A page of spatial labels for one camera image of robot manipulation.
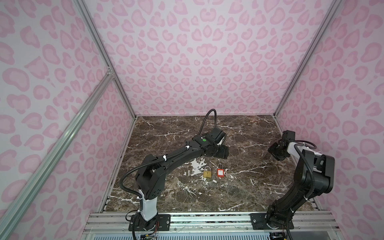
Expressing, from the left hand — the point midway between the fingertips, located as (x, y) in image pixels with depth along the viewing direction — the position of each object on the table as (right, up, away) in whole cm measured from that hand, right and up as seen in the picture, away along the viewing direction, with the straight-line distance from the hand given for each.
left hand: (226, 151), depth 81 cm
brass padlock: (-10, -14, +7) cm, 18 cm away
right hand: (+32, -1, +14) cm, 35 cm away
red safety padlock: (-2, -13, +7) cm, 15 cm away
